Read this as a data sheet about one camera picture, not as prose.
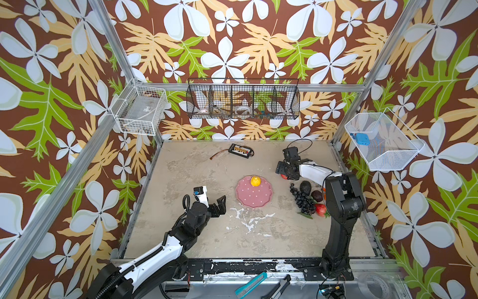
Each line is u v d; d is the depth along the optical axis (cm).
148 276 49
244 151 114
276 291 69
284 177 95
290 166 76
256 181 96
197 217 62
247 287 70
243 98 97
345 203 53
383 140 83
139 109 86
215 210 73
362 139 86
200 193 72
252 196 95
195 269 74
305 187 93
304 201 89
